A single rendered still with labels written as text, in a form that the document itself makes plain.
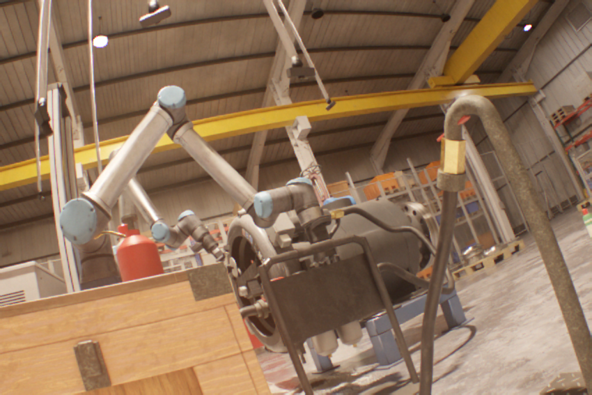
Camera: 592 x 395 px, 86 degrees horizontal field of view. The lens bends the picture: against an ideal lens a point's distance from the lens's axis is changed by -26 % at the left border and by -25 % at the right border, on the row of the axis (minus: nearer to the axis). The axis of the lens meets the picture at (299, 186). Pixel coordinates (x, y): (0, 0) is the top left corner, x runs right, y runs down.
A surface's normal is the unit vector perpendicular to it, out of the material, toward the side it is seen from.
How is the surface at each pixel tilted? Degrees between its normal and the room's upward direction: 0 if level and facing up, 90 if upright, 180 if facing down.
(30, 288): 90
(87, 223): 93
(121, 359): 90
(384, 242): 91
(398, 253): 108
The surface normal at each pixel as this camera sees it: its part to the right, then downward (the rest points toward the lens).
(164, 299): 0.37, -0.42
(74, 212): 0.20, -0.33
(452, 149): -0.51, 0.26
